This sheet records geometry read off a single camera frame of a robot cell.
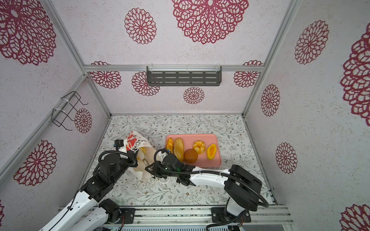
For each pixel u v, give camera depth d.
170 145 0.99
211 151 0.95
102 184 0.53
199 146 0.97
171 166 0.60
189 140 1.04
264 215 0.76
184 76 0.97
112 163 0.54
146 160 0.79
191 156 0.90
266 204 0.39
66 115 0.76
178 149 0.95
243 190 0.43
